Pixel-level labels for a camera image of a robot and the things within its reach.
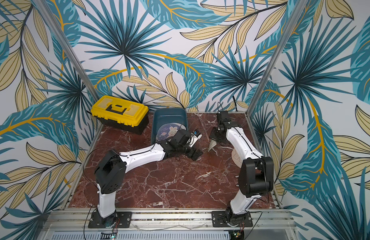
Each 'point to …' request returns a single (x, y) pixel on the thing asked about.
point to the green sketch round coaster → (212, 144)
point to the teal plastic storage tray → (163, 116)
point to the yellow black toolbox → (121, 114)
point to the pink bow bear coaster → (236, 158)
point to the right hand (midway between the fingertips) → (215, 136)
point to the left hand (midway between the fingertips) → (196, 149)
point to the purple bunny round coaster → (168, 130)
